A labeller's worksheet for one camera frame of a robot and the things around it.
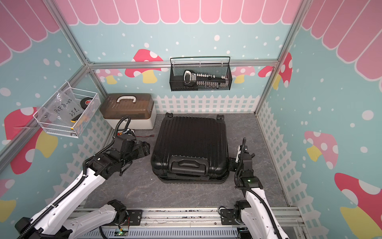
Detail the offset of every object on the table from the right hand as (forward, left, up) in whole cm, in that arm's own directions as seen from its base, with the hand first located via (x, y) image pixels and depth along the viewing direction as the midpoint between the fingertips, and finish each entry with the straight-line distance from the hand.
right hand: (233, 157), depth 85 cm
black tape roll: (+21, +80, +25) cm, 87 cm away
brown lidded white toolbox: (+30, +57, +12) cm, 65 cm away
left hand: (-1, +48, +12) cm, 49 cm away
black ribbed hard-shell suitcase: (+7, +24, -3) cm, 25 cm away
